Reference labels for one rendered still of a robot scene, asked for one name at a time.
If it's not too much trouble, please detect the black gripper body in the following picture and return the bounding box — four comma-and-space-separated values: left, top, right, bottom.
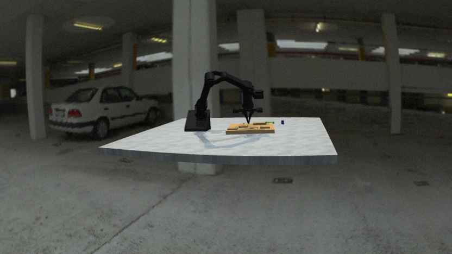
233, 99, 263, 113

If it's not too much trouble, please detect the tan board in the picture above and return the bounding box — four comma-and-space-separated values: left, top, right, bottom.
226, 122, 274, 135

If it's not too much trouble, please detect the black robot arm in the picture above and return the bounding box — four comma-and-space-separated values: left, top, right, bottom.
194, 71, 263, 120

